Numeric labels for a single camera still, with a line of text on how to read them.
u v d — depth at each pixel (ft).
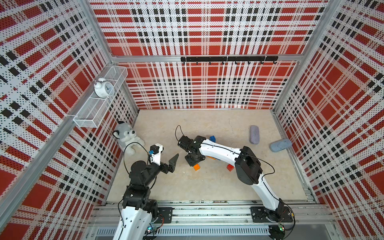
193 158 2.48
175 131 3.64
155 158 2.04
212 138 3.14
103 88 2.30
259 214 2.41
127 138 2.82
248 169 1.77
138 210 1.67
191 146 2.17
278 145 3.16
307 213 2.46
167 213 2.41
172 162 2.10
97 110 2.97
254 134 3.36
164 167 2.12
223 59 2.91
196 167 2.92
